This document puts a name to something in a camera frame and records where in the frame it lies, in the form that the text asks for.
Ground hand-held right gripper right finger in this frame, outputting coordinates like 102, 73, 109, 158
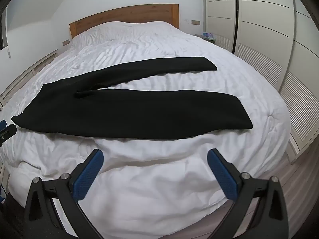
207, 148, 296, 239

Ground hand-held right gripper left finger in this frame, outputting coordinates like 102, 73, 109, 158
24, 149, 105, 239

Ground white duvet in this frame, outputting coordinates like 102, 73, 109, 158
0, 21, 292, 239

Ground wooden headboard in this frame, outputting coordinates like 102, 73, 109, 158
69, 4, 180, 40

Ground dark window frame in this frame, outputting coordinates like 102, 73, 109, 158
0, 0, 12, 58

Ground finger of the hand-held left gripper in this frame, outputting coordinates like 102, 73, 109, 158
0, 120, 17, 145

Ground black pants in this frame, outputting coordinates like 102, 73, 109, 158
11, 57, 253, 140

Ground white wardrobe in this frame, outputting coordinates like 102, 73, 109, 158
204, 0, 319, 155

